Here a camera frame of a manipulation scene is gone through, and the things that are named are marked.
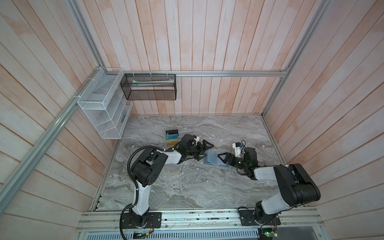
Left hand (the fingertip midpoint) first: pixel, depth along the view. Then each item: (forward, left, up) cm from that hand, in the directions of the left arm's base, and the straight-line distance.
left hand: (211, 152), depth 89 cm
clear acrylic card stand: (+19, +27, 0) cm, 33 cm away
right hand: (0, -7, -4) cm, 8 cm away
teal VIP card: (+14, +26, -3) cm, 30 cm away
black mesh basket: (+46, +43, +15) cm, 65 cm away
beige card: (+11, +26, -6) cm, 29 cm away
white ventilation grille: (-41, +2, -8) cm, 42 cm away
